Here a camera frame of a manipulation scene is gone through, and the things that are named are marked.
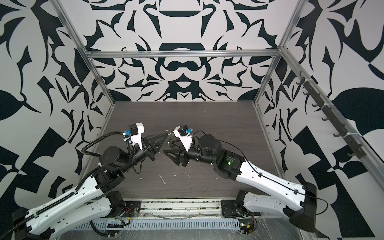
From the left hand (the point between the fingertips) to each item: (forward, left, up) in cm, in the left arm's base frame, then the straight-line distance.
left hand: (166, 132), depth 57 cm
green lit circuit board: (-28, -34, -39) cm, 59 cm away
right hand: (-3, -1, -5) cm, 6 cm away
